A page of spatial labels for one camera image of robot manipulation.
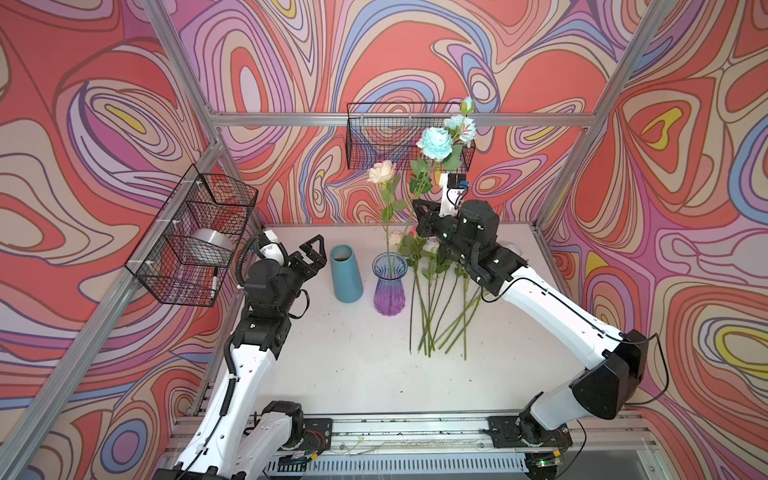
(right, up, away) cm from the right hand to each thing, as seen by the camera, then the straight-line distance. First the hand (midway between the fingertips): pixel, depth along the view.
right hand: (413, 210), depth 70 cm
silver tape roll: (-48, -8, -1) cm, 49 cm away
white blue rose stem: (+18, -32, +23) cm, 43 cm away
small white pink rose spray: (+9, -16, +31) cm, 36 cm away
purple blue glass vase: (-6, -23, +21) cm, 32 cm away
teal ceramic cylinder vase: (-18, -18, +18) cm, 31 cm away
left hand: (-23, -8, 0) cm, 25 cm away
